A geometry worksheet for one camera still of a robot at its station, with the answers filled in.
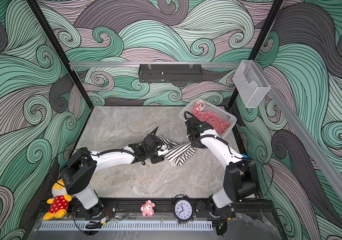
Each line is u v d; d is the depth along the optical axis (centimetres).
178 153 84
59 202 70
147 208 71
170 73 95
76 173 45
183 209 71
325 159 49
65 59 91
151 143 68
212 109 110
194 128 61
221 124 104
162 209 75
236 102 115
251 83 79
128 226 76
